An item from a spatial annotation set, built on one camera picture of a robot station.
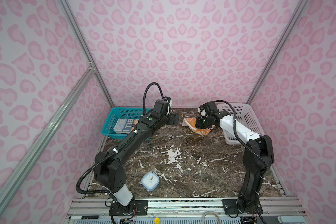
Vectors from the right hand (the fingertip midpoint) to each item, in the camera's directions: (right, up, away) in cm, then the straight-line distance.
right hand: (196, 123), depth 91 cm
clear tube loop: (+3, -45, -19) cm, 49 cm away
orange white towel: (-3, 0, +2) cm, 4 cm away
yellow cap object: (-22, -43, -27) cm, 56 cm away
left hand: (-15, +7, -9) cm, 19 cm away
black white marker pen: (-60, -46, -21) cm, 79 cm away
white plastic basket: (+41, +4, +19) cm, 46 cm away
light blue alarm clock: (-28, -32, -11) cm, 44 cm away
